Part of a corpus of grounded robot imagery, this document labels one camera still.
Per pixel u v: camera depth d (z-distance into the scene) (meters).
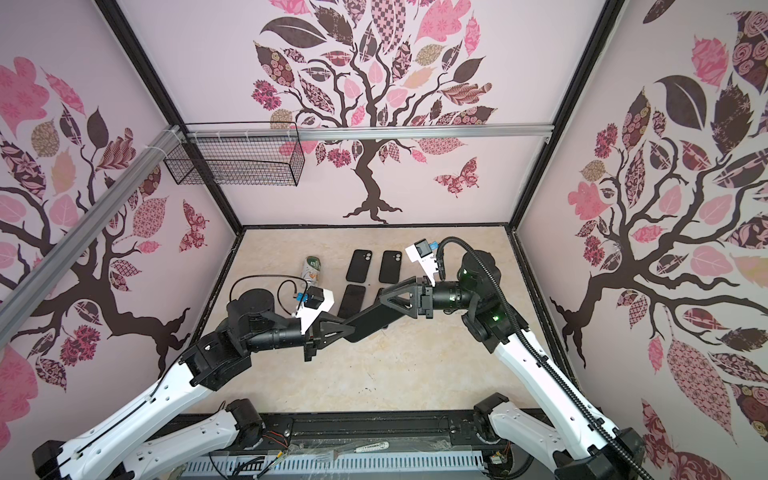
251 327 0.46
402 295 0.56
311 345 0.53
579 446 0.38
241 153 0.95
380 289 1.00
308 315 0.52
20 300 0.50
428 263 0.55
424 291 0.53
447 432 0.74
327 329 0.54
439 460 0.78
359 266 1.08
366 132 0.93
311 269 1.00
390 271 1.07
